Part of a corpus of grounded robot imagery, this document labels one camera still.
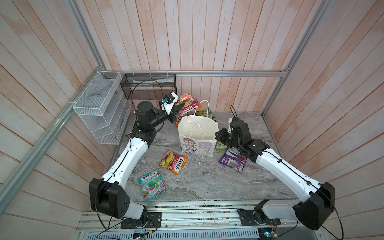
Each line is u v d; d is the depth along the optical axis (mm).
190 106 708
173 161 918
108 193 416
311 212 386
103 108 692
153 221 730
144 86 1040
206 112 1159
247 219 730
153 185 817
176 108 636
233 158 926
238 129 557
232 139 639
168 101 557
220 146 673
